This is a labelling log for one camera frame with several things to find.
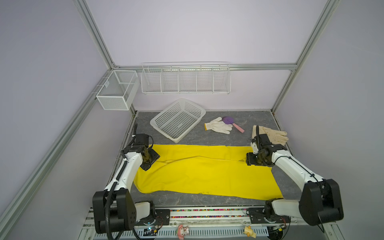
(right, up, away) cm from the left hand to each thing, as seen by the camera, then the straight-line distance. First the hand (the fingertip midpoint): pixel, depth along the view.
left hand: (154, 160), depth 84 cm
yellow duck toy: (+47, -28, -17) cm, 58 cm away
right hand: (+56, 0, +4) cm, 56 cm away
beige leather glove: (+80, +12, +21) cm, 83 cm away
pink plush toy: (+17, -29, -16) cm, 37 cm away
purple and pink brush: (+49, +24, +30) cm, 62 cm away
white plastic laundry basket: (+9, +23, +31) cm, 40 cm away
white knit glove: (+39, +20, +28) cm, 52 cm away
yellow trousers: (+34, -8, +8) cm, 36 cm away
